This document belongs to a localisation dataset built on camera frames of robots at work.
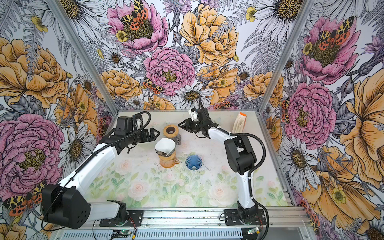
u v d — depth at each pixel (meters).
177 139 0.95
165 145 0.89
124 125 0.63
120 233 0.71
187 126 0.85
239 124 1.04
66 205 0.40
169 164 0.92
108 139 0.58
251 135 0.53
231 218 0.74
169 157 0.85
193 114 0.92
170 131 0.98
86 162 0.48
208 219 0.76
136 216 0.75
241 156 0.56
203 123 0.79
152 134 0.74
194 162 0.91
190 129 0.87
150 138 0.74
